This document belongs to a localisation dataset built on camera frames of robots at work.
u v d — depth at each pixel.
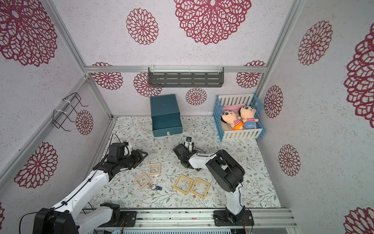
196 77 0.95
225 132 1.00
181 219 0.75
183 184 0.86
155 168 0.92
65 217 0.42
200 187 0.85
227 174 0.50
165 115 0.94
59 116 0.73
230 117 1.02
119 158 0.66
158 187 0.83
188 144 0.85
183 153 0.75
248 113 1.02
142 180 0.87
